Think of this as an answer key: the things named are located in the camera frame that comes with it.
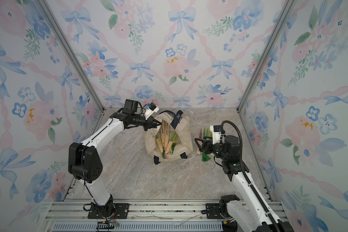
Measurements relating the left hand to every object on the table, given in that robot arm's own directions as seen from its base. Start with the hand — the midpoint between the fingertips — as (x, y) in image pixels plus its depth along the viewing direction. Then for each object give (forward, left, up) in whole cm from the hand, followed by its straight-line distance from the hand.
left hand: (161, 122), depth 84 cm
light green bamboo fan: (-12, -28, -21) cm, 37 cm away
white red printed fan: (+1, 0, -18) cm, 18 cm away
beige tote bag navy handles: (-10, -14, -9) cm, 19 cm away
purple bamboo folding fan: (+7, -26, -20) cm, 34 cm away
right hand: (-11, -22, 0) cm, 25 cm away
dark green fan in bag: (+2, -7, -18) cm, 20 cm away
